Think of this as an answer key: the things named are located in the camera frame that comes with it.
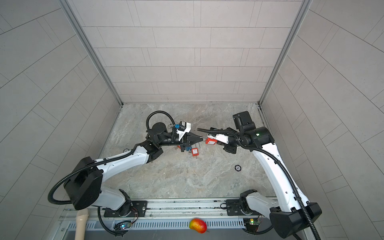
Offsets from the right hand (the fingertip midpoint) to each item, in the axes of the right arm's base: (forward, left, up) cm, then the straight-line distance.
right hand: (219, 139), depth 70 cm
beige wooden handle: (-26, +64, -18) cm, 71 cm away
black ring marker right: (-5, -12, -24) cm, 27 cm away
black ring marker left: (+10, +55, -21) cm, 59 cm away
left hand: (-2, +7, +4) cm, 9 cm away
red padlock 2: (+5, +12, -21) cm, 25 cm away
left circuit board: (-28, +45, -19) cm, 57 cm away
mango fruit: (-30, +12, -19) cm, 38 cm away
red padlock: (-3, +5, +4) cm, 7 cm away
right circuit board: (-31, -12, -25) cm, 42 cm away
